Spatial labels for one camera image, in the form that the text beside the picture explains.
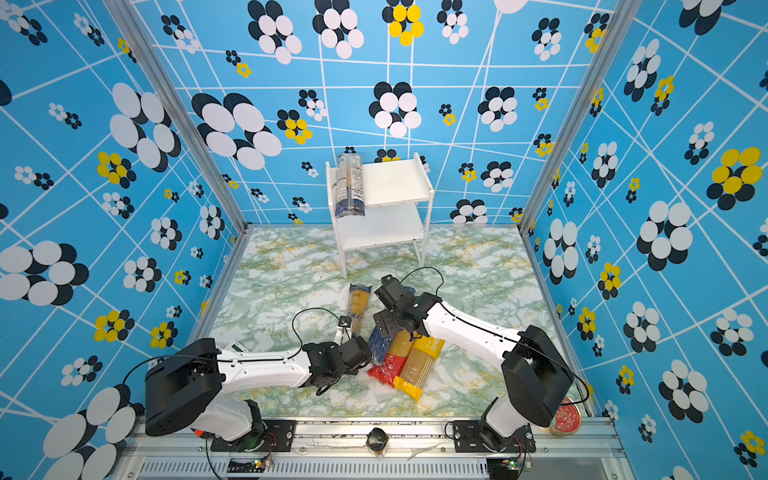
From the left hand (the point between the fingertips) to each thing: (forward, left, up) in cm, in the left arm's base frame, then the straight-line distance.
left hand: (355, 354), depth 87 cm
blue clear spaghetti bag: (+18, 0, +3) cm, 18 cm away
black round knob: (-23, -8, +10) cm, 26 cm away
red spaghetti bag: (-5, -10, +2) cm, 12 cm away
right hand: (+9, -12, +8) cm, 17 cm away
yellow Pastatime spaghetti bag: (-4, -18, +2) cm, 19 cm away
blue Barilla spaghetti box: (0, -7, +5) cm, 9 cm away
